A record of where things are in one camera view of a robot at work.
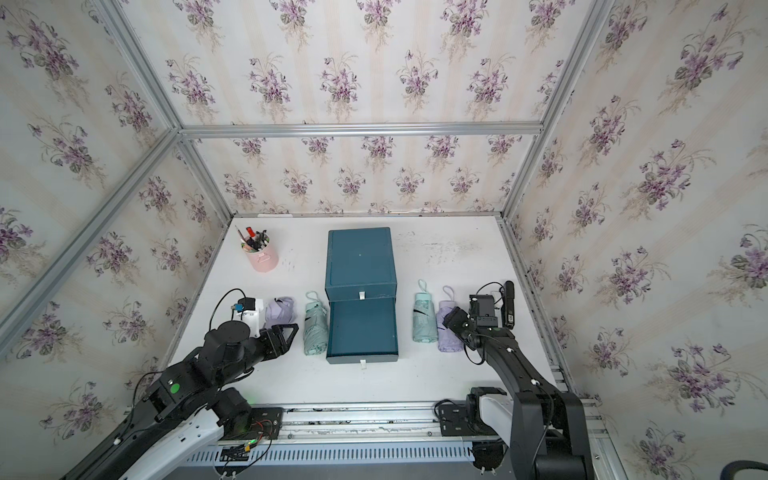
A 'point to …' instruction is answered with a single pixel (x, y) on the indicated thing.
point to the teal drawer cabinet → (360, 289)
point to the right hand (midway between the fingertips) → (455, 323)
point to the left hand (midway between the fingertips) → (296, 333)
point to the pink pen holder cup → (260, 250)
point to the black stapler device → (508, 305)
